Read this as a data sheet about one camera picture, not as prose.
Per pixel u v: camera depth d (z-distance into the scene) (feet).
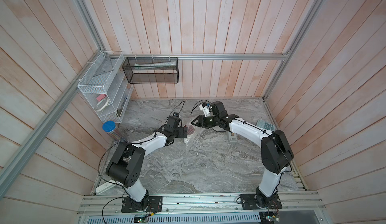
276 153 1.60
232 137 3.05
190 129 3.04
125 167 1.50
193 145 3.11
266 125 3.36
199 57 3.22
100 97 2.70
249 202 2.39
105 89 2.29
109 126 2.72
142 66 2.90
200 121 2.57
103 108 2.55
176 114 2.75
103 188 2.48
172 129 2.35
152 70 3.43
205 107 2.73
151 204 2.40
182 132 2.75
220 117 2.33
